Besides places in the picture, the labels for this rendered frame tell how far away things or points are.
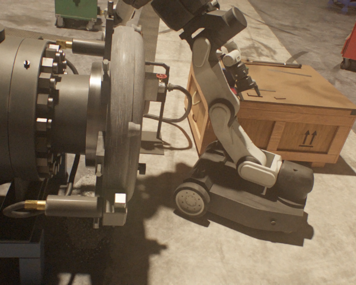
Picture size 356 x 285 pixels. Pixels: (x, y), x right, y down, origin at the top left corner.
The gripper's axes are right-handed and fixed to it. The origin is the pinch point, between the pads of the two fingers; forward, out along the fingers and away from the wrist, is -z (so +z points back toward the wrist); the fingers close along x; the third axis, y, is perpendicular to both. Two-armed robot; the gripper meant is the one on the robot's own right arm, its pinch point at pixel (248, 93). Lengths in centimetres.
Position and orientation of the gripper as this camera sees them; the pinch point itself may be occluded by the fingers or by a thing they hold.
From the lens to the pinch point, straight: 226.5
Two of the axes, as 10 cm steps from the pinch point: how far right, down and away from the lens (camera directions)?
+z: -4.5, -8.5, -2.7
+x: -7.3, 1.8, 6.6
